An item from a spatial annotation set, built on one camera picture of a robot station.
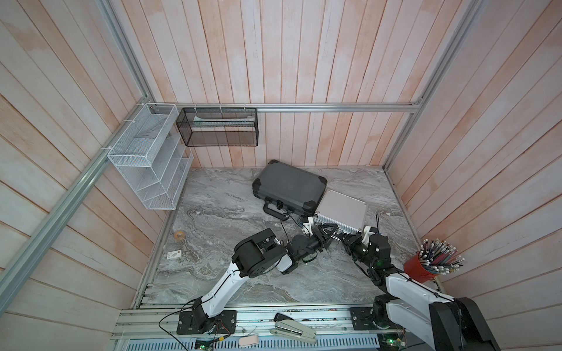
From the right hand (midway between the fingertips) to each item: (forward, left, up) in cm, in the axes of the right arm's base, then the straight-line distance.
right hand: (338, 233), depth 88 cm
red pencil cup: (-12, -30, +6) cm, 33 cm away
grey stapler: (-32, +21, -4) cm, 39 cm away
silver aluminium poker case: (+9, -6, +1) cm, 11 cm away
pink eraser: (-37, +35, -5) cm, 51 cm away
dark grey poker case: (+21, +22, +4) cm, 30 cm away
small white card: (-9, +69, -4) cm, 69 cm away
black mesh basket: (+46, +54, +20) cm, 74 cm away
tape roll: (+1, +69, -5) cm, 69 cm away
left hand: (-1, +1, +3) cm, 3 cm away
